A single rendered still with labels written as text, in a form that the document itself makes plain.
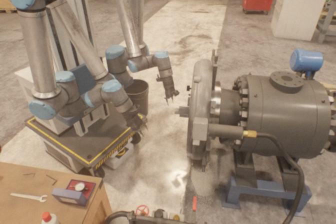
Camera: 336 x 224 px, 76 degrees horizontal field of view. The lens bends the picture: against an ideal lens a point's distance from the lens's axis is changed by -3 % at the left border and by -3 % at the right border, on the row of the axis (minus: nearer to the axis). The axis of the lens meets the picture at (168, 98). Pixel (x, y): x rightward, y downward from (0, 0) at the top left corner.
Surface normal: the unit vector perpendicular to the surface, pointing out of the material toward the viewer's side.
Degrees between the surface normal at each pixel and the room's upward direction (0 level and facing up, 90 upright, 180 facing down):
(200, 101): 44
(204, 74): 17
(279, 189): 0
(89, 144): 0
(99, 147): 0
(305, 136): 74
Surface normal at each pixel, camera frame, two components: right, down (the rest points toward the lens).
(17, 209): 0.00, -0.81
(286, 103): -0.09, -0.34
